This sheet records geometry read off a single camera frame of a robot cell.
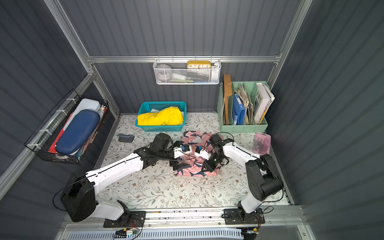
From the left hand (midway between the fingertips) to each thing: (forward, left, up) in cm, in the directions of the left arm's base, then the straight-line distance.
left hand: (187, 156), depth 79 cm
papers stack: (+33, -38, +6) cm, 51 cm away
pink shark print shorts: (+20, -4, -14) cm, 25 cm away
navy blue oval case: (+6, +48, +19) cm, 52 cm away
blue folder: (+31, -33, +3) cm, 45 cm away
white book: (+35, -48, +10) cm, 60 cm away
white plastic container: (+21, +55, +18) cm, 61 cm away
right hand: (-2, -11, -10) cm, 15 cm away
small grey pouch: (+23, +45, -15) cm, 53 cm away
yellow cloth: (+33, +16, -3) cm, 36 cm away
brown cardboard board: (+33, -24, +17) cm, 44 cm away
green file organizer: (+50, -43, +8) cm, 66 cm away
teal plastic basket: (+48, +33, -8) cm, 59 cm away
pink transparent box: (+17, -50, -15) cm, 55 cm away
